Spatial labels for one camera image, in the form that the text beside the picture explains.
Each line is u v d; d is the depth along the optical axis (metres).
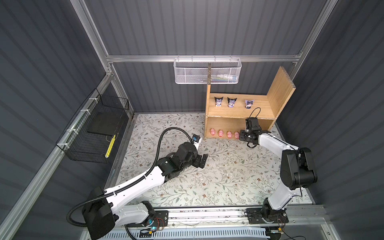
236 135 0.96
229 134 0.97
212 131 0.99
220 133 0.98
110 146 0.69
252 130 0.75
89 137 0.72
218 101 0.83
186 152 0.56
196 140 0.65
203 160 0.68
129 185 0.45
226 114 0.83
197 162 0.67
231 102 0.82
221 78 0.92
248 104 0.81
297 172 0.48
